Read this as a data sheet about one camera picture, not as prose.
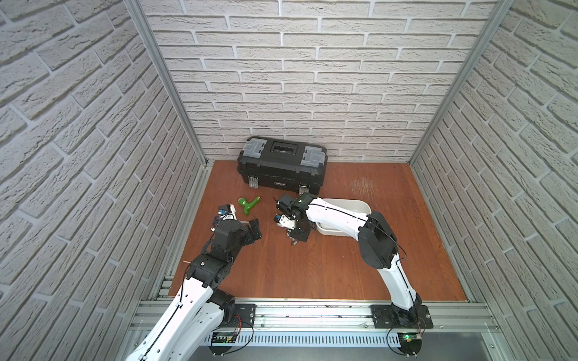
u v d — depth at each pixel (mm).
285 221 830
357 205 974
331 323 738
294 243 899
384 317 731
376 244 524
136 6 693
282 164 954
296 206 657
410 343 700
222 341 713
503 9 686
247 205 1005
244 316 740
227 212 653
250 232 690
